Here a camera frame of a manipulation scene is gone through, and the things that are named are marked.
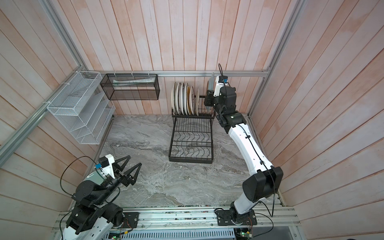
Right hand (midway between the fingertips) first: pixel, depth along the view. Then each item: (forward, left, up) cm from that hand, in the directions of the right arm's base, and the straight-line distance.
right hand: (207, 89), depth 73 cm
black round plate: (+2, +5, -10) cm, 11 cm away
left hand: (-33, +32, -15) cm, 48 cm away
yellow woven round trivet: (+4, +9, -11) cm, 15 cm away
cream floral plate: (+5, +19, -9) cm, 21 cm away
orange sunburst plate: (+2, +8, -9) cm, 12 cm away
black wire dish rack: (0, +8, -41) cm, 42 cm away
